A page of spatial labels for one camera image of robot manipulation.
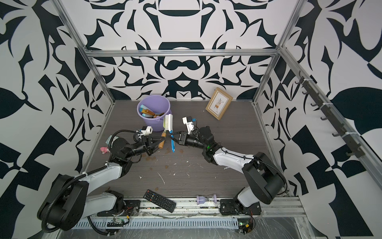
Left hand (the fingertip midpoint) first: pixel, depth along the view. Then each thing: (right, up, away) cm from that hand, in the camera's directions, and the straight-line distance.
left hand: (163, 138), depth 71 cm
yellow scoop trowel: (-14, +13, +23) cm, 30 cm away
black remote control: (-2, -32, +4) cm, 32 cm away
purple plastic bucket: (-14, +16, +36) cm, 41 cm away
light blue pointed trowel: (-17, +16, +23) cm, 33 cm away
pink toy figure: (-39, -10, +20) cm, 45 cm away
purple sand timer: (+19, -31, +3) cm, 36 cm away
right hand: (+3, +1, +2) cm, 4 cm away
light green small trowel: (-1, -3, 0) cm, 3 cm away
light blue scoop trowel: (-14, +11, +22) cm, 28 cm away
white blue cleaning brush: (+2, +6, +3) cm, 7 cm away
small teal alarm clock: (-40, -5, +24) cm, 47 cm away
